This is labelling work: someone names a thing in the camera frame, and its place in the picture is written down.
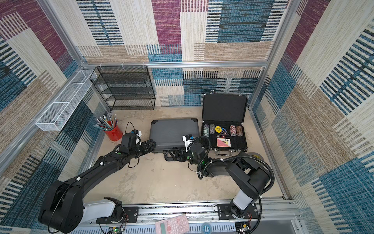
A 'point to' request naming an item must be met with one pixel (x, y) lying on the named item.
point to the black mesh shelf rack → (124, 87)
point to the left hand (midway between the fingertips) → (152, 145)
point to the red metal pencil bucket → (115, 134)
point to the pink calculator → (177, 225)
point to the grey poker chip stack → (212, 128)
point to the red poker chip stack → (233, 130)
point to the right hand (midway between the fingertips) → (176, 152)
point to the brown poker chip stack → (239, 130)
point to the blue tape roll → (202, 226)
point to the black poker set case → (224, 116)
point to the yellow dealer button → (218, 129)
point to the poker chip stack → (206, 131)
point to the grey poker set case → (168, 134)
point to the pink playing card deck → (223, 142)
